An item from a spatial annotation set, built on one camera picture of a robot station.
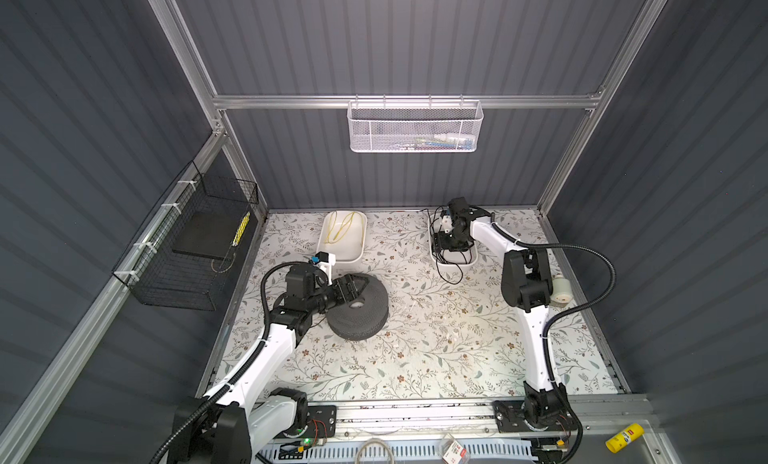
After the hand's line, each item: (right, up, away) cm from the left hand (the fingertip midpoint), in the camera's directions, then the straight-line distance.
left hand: (360, 283), depth 81 cm
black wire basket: (-43, +7, -9) cm, 45 cm away
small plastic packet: (+22, -37, -13) cm, 45 cm away
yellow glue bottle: (+66, -34, -10) cm, 75 cm away
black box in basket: (-37, +13, -6) cm, 40 cm away
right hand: (+28, +9, +25) cm, 39 cm away
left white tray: (-8, +14, +24) cm, 29 cm away
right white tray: (+29, +5, +24) cm, 38 cm away
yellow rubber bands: (-15, +17, +35) cm, 42 cm away
